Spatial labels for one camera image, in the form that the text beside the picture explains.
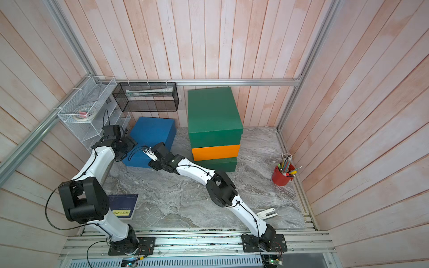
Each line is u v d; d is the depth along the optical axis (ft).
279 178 2.96
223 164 3.02
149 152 2.56
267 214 2.64
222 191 1.94
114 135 2.25
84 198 1.56
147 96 3.49
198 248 2.40
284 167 2.83
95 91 2.77
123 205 2.71
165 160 2.38
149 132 3.43
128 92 2.93
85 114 2.44
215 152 2.63
